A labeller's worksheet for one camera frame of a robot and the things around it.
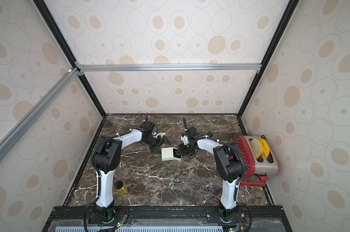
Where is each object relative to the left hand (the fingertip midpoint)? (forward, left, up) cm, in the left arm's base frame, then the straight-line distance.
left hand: (170, 146), depth 94 cm
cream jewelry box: (-4, -1, -4) cm, 5 cm away
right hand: (-4, -6, -4) cm, 8 cm away
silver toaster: (-18, -48, +12) cm, 53 cm away
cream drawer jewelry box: (+12, +6, -4) cm, 14 cm away
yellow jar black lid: (-27, +24, +3) cm, 36 cm away
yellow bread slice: (-10, -52, +15) cm, 55 cm away
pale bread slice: (-8, -48, +14) cm, 50 cm away
